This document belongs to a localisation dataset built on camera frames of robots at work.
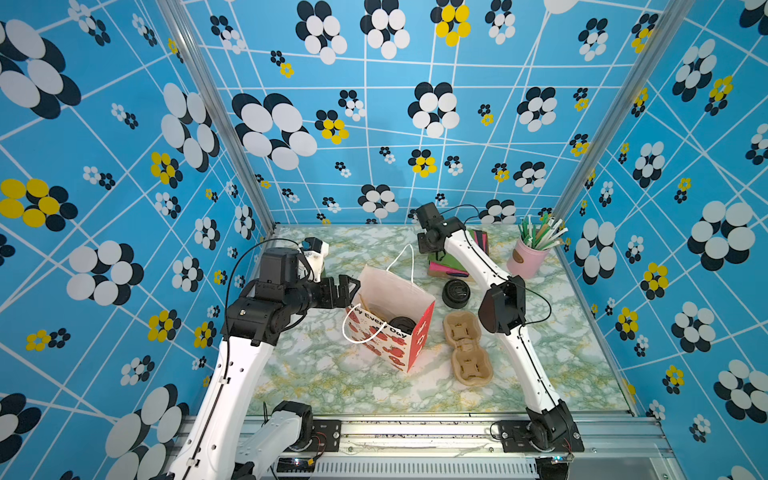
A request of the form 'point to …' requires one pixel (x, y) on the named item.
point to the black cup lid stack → (456, 293)
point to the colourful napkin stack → (443, 264)
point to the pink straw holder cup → (526, 261)
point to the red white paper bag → (389, 316)
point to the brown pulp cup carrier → (472, 364)
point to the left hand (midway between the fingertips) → (344, 282)
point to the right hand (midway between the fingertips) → (432, 243)
